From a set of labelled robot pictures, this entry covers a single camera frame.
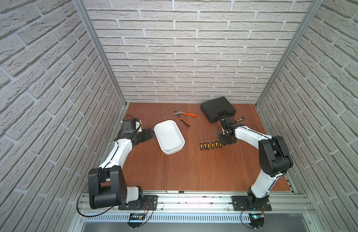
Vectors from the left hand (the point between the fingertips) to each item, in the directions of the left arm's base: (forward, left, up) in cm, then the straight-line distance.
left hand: (149, 131), depth 88 cm
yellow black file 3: (-4, -46, -10) cm, 47 cm away
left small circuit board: (-44, +3, -15) cm, 46 cm away
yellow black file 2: (-3, -44, -10) cm, 45 cm away
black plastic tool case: (+26, -46, -7) cm, 53 cm away
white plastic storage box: (+3, -12, -11) cm, 16 cm away
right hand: (-1, -51, -9) cm, 52 cm away
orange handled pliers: (+26, -17, -11) cm, 33 cm away
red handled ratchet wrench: (+19, -68, -10) cm, 71 cm away
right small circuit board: (-45, -58, -12) cm, 75 cm away
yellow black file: (-3, -36, -10) cm, 37 cm away
